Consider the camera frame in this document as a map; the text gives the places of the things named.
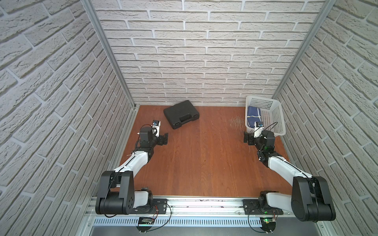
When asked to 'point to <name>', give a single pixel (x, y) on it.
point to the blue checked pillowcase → (254, 115)
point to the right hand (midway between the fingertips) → (254, 131)
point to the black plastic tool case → (180, 113)
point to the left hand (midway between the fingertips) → (161, 129)
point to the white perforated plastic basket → (271, 113)
